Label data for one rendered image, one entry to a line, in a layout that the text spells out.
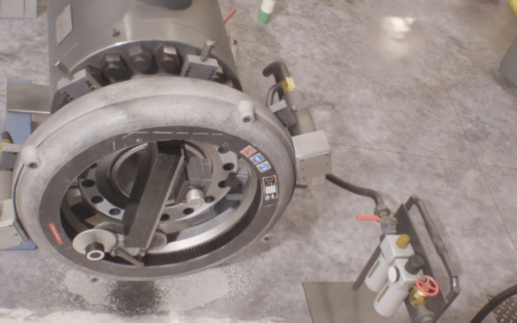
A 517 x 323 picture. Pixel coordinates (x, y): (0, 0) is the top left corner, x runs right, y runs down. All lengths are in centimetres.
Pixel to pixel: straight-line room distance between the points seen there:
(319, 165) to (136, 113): 56
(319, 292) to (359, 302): 16
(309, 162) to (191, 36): 50
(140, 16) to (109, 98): 44
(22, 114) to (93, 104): 94
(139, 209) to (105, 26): 54
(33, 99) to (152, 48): 77
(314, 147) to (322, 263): 92
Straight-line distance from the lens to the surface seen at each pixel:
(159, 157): 177
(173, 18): 212
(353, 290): 277
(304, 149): 196
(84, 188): 206
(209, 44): 175
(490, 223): 338
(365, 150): 335
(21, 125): 262
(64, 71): 177
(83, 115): 175
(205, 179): 179
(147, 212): 193
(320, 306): 267
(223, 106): 175
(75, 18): 222
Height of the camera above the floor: 207
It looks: 42 degrees down
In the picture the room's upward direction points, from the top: 23 degrees clockwise
